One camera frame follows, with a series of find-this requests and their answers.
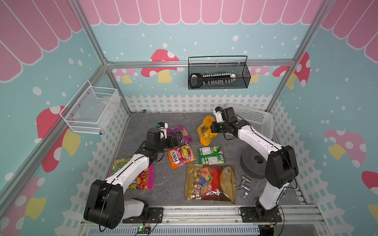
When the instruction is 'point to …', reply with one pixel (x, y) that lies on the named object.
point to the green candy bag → (210, 155)
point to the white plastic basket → (262, 121)
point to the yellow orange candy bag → (204, 131)
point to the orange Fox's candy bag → (181, 155)
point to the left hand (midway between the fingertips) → (178, 139)
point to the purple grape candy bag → (187, 138)
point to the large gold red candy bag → (210, 182)
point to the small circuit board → (141, 229)
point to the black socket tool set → (197, 80)
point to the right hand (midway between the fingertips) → (210, 125)
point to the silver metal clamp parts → (246, 188)
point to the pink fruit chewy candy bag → (145, 181)
